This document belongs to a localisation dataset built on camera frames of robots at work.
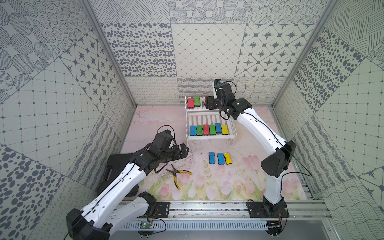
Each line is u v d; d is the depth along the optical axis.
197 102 0.83
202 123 0.93
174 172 0.86
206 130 0.88
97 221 0.38
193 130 0.88
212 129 0.89
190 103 0.83
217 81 0.69
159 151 0.55
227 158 0.91
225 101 0.59
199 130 0.89
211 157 0.93
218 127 0.90
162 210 0.74
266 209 0.65
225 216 0.73
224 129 0.89
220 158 0.93
